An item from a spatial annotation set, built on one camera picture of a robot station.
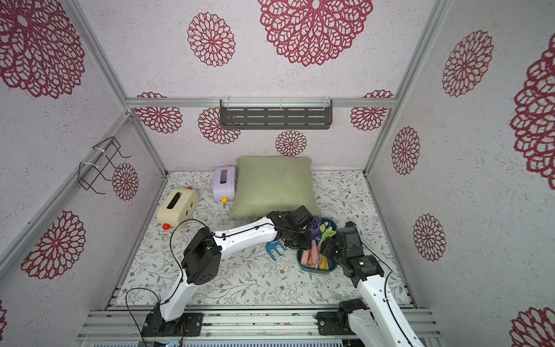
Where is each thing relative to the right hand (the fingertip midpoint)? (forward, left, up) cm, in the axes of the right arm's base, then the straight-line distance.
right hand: (325, 243), depth 80 cm
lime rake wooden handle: (+7, -2, -4) cm, 8 cm away
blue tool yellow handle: (+4, +20, -11) cm, 23 cm away
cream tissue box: (+17, +62, -1) cm, 65 cm away
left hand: (0, +5, -5) cm, 7 cm away
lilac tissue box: (+31, +44, -1) cm, 54 cm away
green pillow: (+28, +24, +1) cm, 37 cm away
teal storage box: (-7, +4, -9) cm, 12 cm away
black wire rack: (+12, +82, +24) cm, 86 cm away
